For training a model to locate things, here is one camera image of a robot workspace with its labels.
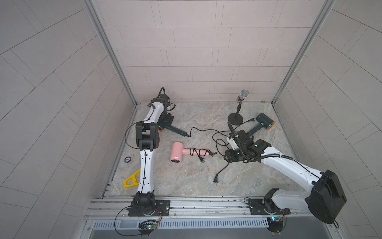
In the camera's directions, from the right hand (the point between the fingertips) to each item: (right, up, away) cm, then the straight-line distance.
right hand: (226, 157), depth 81 cm
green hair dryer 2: (+30, +18, +19) cm, 40 cm away
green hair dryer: (-40, +16, +13) cm, 45 cm away
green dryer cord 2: (-6, -11, 0) cm, 13 cm away
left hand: (-40, +21, +27) cm, 52 cm away
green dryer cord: (-6, +10, +17) cm, 20 cm away
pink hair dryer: (-28, +2, +4) cm, 28 cm away
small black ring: (-56, -3, +6) cm, 56 cm away
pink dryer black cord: (-14, +1, +6) cm, 15 cm away
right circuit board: (+21, -28, -11) cm, 37 cm away
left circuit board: (-38, -27, -15) cm, 49 cm away
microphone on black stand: (+12, +21, +25) cm, 34 cm away
